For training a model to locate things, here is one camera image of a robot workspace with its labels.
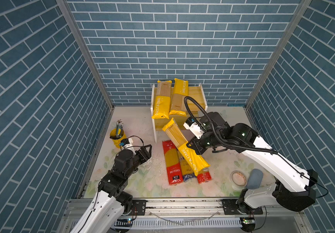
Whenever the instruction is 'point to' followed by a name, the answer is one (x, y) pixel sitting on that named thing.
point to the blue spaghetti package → (188, 174)
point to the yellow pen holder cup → (117, 134)
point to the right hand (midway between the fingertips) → (189, 145)
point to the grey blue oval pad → (255, 179)
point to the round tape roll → (238, 180)
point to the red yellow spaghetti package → (173, 163)
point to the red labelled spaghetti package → (204, 175)
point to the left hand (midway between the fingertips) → (152, 148)
